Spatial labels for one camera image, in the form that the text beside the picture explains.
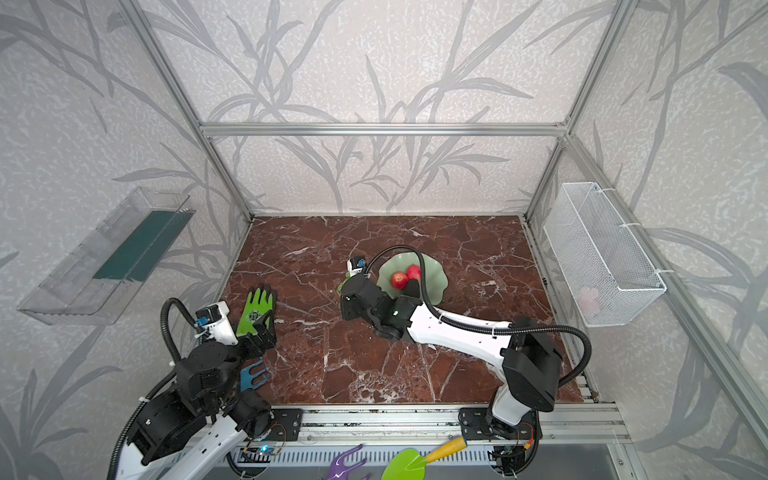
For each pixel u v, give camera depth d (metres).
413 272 0.99
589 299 0.73
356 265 0.68
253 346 0.60
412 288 0.95
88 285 0.63
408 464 0.69
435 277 0.99
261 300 0.94
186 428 0.46
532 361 0.42
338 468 0.68
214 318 0.56
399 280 0.96
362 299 0.56
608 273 0.61
